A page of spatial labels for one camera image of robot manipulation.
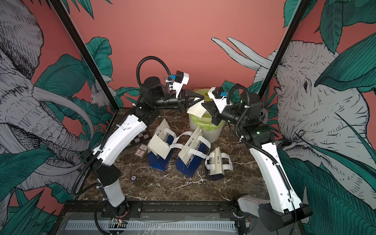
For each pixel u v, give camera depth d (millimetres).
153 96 505
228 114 505
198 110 608
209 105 580
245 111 421
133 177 850
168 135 835
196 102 570
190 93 550
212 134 904
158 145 737
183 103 514
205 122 782
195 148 748
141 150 941
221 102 485
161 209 750
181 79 489
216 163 645
